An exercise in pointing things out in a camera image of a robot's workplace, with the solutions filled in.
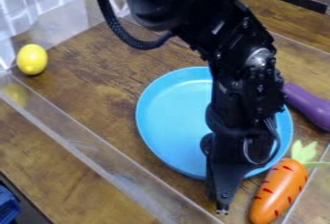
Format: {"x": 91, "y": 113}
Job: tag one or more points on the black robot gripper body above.
{"x": 243, "y": 141}

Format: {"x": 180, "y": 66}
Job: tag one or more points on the orange toy carrot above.
{"x": 283, "y": 183}

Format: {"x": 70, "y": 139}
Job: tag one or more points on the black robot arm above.
{"x": 223, "y": 31}

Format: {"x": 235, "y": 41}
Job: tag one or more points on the blue round plastic tray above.
{"x": 170, "y": 119}

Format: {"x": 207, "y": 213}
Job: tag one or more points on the purple toy eggplant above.
{"x": 311, "y": 106}

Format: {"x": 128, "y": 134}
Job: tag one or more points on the yellow toy lemon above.
{"x": 32, "y": 59}

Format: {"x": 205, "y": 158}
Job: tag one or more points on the blue object at corner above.
{"x": 9, "y": 206}

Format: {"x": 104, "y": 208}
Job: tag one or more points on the clear acrylic barrier wall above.
{"x": 82, "y": 101}

